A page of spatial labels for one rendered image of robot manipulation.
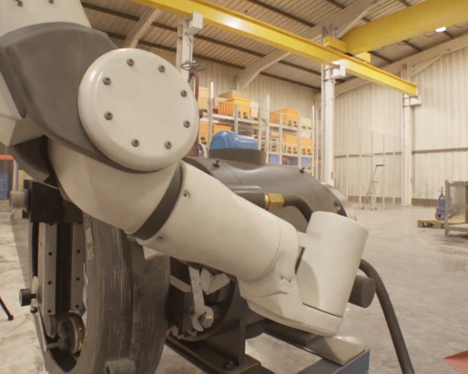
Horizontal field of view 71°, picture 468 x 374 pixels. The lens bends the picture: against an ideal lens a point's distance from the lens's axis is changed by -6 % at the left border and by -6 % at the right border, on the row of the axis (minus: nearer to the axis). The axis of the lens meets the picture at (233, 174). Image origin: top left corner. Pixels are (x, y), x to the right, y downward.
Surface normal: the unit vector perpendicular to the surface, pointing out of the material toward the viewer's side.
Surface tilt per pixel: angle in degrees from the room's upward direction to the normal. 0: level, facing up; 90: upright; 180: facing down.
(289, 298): 91
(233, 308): 115
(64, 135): 79
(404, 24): 90
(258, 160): 90
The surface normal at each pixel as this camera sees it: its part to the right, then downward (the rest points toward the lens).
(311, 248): -0.65, -0.43
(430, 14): -0.81, -0.04
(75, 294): 0.66, 0.06
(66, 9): 0.83, -0.33
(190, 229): 0.40, 0.29
